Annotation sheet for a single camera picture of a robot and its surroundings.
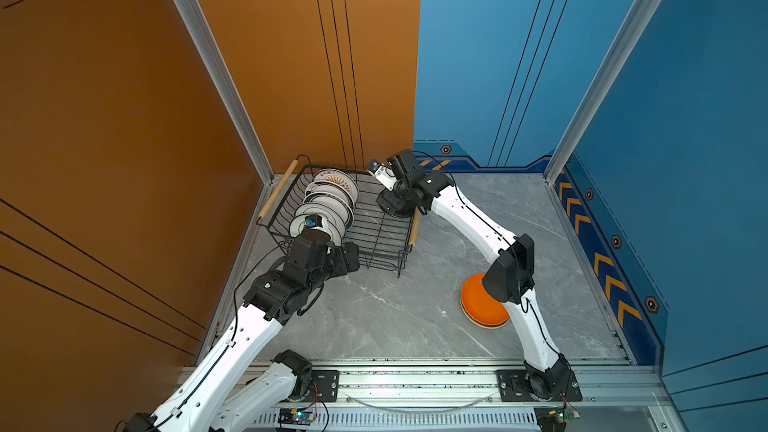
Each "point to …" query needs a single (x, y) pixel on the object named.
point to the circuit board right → (554, 418)
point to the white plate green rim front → (337, 235)
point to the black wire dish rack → (350, 204)
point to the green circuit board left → (294, 416)
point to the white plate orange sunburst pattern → (340, 177)
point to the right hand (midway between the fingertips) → (390, 186)
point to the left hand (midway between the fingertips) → (346, 249)
